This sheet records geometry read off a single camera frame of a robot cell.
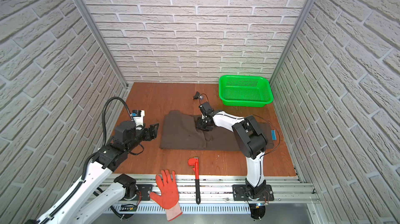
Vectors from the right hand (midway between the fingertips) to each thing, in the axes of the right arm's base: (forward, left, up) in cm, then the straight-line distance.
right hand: (197, 126), depth 95 cm
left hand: (-7, +22, +18) cm, 30 cm away
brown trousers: (-1, +12, -3) cm, 12 cm away
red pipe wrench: (-21, +3, -1) cm, 21 cm away
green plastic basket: (+28, -38, -2) cm, 48 cm away
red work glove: (-37, +16, -2) cm, 40 cm away
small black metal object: (+26, -1, -1) cm, 26 cm away
